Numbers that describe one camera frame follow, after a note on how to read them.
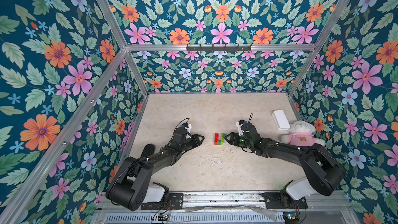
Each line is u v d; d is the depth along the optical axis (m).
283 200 0.65
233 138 0.78
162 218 0.72
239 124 0.83
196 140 0.78
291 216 0.72
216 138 0.93
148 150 0.88
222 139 0.92
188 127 0.84
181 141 0.69
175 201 0.74
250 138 0.69
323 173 0.44
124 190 0.42
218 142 0.91
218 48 0.93
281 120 0.99
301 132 0.89
